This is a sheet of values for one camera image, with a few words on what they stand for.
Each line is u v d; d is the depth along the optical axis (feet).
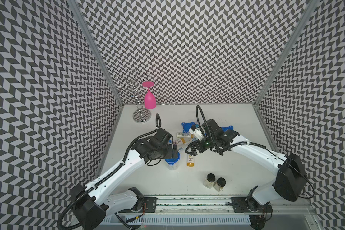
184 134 3.19
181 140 3.15
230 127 3.42
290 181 1.33
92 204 1.20
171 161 2.47
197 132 2.37
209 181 2.36
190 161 2.84
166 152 2.18
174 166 2.68
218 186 2.34
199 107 2.18
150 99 2.98
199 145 2.23
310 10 2.24
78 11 2.40
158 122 1.99
